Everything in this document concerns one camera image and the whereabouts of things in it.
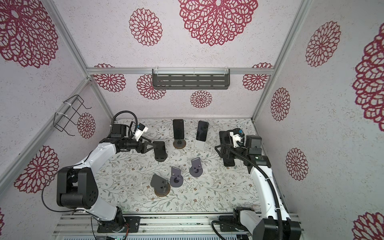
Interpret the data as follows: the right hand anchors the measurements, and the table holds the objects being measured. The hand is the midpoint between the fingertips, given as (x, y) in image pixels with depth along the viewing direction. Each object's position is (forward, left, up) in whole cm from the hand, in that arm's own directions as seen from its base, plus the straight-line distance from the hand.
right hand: (223, 145), depth 78 cm
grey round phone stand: (-12, +26, -19) cm, 34 cm away
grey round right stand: (-6, +14, -18) cm, 23 cm away
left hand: (+3, +40, -6) cm, 41 cm away
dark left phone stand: (+3, +37, -19) cm, 42 cm away
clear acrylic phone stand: (+15, +12, -21) cm, 29 cm away
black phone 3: (+18, +11, -9) cm, 23 cm away
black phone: (0, -6, -18) cm, 19 cm away
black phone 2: (+19, +26, -9) cm, 34 cm away
